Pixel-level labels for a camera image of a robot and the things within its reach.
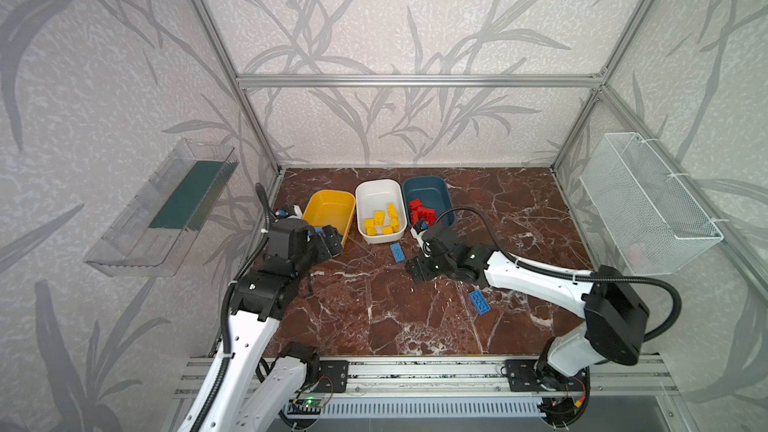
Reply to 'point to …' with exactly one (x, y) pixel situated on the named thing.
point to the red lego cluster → (418, 211)
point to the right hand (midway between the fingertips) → (416, 252)
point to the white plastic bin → (374, 195)
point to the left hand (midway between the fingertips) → (328, 228)
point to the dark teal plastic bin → (434, 193)
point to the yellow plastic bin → (327, 207)
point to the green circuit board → (308, 402)
